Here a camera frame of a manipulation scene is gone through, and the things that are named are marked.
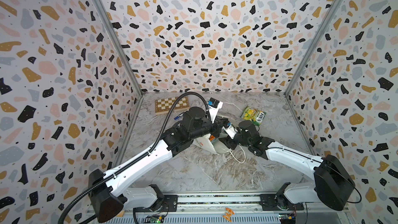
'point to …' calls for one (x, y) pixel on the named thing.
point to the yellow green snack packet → (253, 115)
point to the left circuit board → (155, 219)
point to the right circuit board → (285, 219)
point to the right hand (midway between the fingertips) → (223, 135)
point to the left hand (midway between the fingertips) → (230, 120)
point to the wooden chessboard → (164, 106)
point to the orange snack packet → (211, 138)
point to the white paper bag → (216, 145)
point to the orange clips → (227, 214)
